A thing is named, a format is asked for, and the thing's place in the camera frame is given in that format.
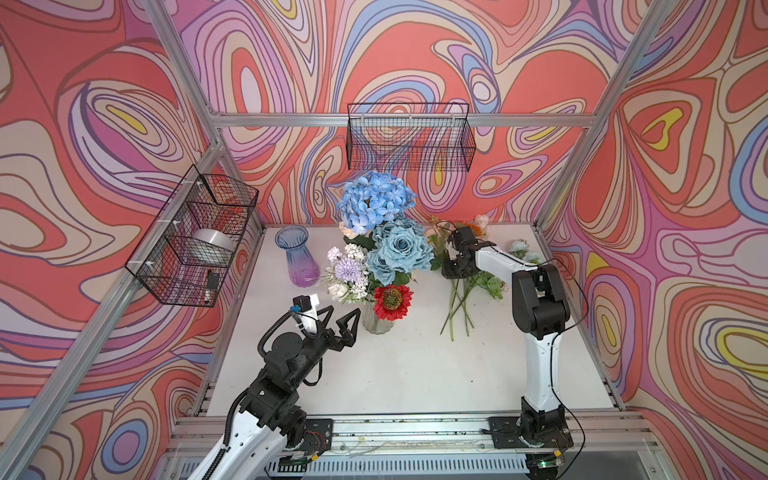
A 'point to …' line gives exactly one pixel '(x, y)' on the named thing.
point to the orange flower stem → (475, 228)
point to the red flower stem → (391, 302)
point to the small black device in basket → (213, 280)
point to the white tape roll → (211, 244)
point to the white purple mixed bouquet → (346, 274)
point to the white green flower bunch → (438, 234)
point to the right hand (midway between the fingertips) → (449, 278)
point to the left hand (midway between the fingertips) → (350, 312)
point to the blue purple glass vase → (302, 267)
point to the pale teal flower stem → (519, 249)
